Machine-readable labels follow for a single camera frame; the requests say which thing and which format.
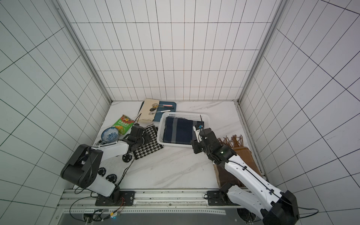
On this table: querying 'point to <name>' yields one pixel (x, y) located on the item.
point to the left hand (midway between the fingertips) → (148, 140)
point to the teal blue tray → (164, 106)
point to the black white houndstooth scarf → (154, 143)
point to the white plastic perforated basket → (204, 116)
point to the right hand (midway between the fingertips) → (188, 141)
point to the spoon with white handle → (154, 112)
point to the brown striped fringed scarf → (236, 142)
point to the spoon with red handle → (155, 104)
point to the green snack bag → (124, 124)
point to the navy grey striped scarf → (179, 130)
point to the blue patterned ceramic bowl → (109, 134)
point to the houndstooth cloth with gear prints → (113, 169)
